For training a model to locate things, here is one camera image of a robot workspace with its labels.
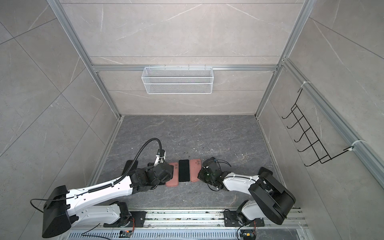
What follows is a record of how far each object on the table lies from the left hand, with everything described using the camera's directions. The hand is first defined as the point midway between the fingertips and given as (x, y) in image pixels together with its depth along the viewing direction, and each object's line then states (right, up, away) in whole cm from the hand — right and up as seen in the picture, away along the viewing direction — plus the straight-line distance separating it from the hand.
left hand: (167, 163), depth 79 cm
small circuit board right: (+42, -33, -9) cm, 54 cm away
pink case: (+16, -4, +11) cm, 20 cm away
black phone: (+9, -9, +9) cm, 15 cm away
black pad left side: (-28, -4, +13) cm, 31 cm away
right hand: (+17, -8, +9) cm, 21 cm away
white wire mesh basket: (+4, +52, +22) cm, 56 cm away
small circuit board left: (-18, -32, -9) cm, 38 cm away
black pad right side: (+58, -7, +12) cm, 60 cm away
